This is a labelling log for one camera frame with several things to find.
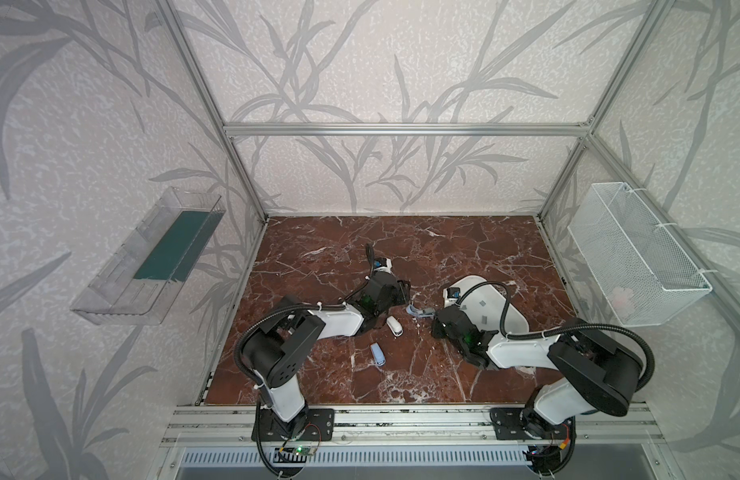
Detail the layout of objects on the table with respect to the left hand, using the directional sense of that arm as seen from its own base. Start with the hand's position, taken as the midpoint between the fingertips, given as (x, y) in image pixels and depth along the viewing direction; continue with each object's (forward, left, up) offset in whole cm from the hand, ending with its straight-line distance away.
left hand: (411, 277), depth 92 cm
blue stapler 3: (-8, -6, -8) cm, 13 cm away
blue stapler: (-21, +10, -6) cm, 24 cm away
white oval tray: (-5, -25, -9) cm, 27 cm away
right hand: (-7, -7, -6) cm, 11 cm away
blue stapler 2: (-13, +5, -6) cm, 16 cm away
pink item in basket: (-14, -51, +13) cm, 54 cm away
